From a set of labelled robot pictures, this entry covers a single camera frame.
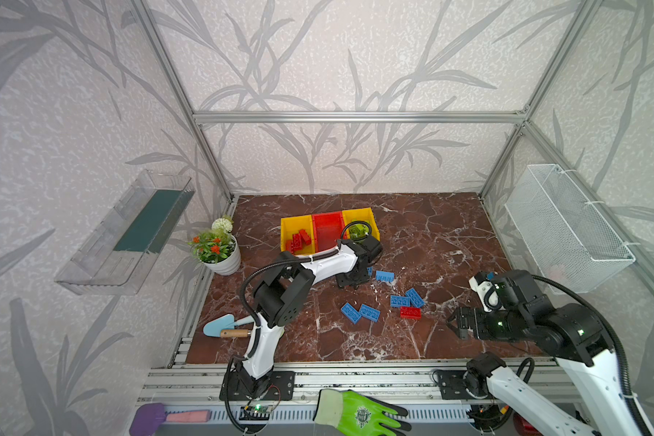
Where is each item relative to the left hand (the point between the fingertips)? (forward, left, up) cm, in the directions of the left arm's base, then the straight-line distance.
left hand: (360, 274), depth 94 cm
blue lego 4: (-9, -13, 0) cm, 16 cm away
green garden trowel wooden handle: (-20, +38, +2) cm, 43 cm away
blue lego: (-1, -9, 0) cm, 9 cm away
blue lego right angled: (-8, -18, 0) cm, 20 cm away
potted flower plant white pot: (+2, +46, +13) cm, 48 cm away
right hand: (-20, -23, +20) cm, 37 cm away
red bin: (+21, +13, -2) cm, 25 cm away
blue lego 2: (-13, +3, -1) cm, 13 cm away
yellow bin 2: (+27, -2, +1) cm, 27 cm away
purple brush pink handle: (-41, +55, 0) cm, 69 cm away
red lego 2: (+15, +21, +1) cm, 26 cm away
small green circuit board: (-39, +27, -1) cm, 47 cm away
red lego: (+12, +24, +1) cm, 27 cm away
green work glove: (-40, +3, +1) cm, 40 cm away
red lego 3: (-13, -16, 0) cm, 21 cm away
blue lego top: (+1, -3, +1) cm, 4 cm away
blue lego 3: (-13, -3, 0) cm, 13 cm away
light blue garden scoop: (-17, +44, -2) cm, 47 cm away
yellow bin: (+23, +28, -2) cm, 36 cm away
